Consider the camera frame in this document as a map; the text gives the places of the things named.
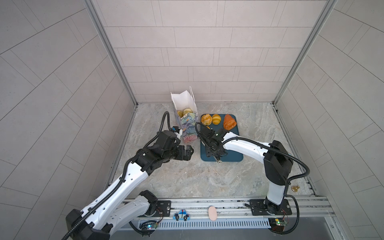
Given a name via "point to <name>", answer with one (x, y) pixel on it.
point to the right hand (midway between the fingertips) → (210, 154)
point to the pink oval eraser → (212, 213)
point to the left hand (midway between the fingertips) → (190, 148)
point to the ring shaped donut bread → (180, 113)
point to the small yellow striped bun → (216, 119)
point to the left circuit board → (148, 224)
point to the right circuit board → (277, 224)
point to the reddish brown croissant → (229, 122)
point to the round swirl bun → (206, 119)
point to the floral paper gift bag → (189, 123)
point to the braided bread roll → (187, 110)
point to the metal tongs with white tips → (220, 162)
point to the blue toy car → (182, 215)
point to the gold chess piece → (295, 188)
